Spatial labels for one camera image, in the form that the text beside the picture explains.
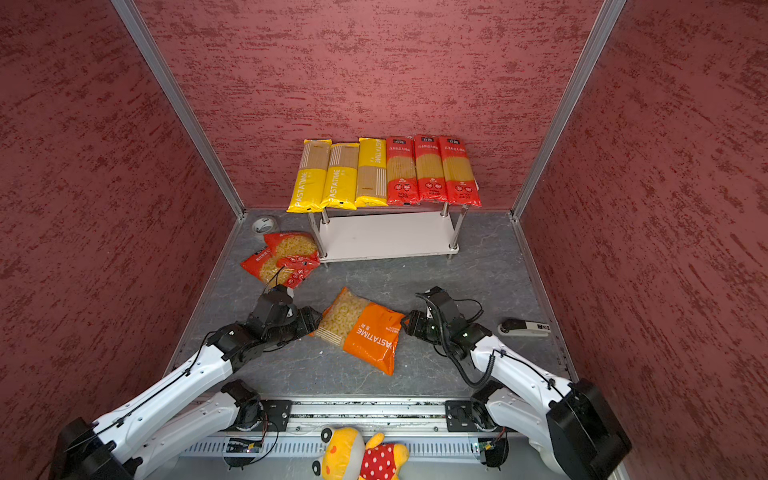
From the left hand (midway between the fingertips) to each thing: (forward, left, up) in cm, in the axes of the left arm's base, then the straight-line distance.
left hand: (314, 326), depth 81 cm
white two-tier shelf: (+33, -20, -1) cm, 39 cm away
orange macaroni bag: (+1, -13, -4) cm, 13 cm away
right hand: (0, -26, -2) cm, 26 cm away
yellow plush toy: (-29, -12, -1) cm, 31 cm away
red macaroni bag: (+22, +13, +1) cm, 26 cm away
